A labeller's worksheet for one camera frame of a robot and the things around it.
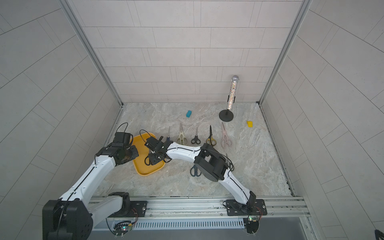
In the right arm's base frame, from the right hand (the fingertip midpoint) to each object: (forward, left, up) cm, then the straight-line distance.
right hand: (154, 158), depth 89 cm
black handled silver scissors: (-1, +3, +4) cm, 5 cm away
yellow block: (+21, -64, 0) cm, 67 cm away
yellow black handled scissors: (+10, -34, 0) cm, 36 cm away
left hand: (+2, +8, +7) cm, 11 cm away
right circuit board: (-34, -50, -3) cm, 60 cm away
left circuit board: (-33, +9, +2) cm, 35 cm away
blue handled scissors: (+13, -7, +1) cm, 15 cm away
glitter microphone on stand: (+29, -49, +1) cm, 57 cm away
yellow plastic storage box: (-6, +6, +2) cm, 9 cm away
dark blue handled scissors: (-10, -24, 0) cm, 26 cm away
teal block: (+32, -20, +2) cm, 38 cm away
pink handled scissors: (+10, -44, 0) cm, 45 cm away
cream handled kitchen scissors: (+11, -16, +1) cm, 20 cm away
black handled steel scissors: (+11, -25, 0) cm, 28 cm away
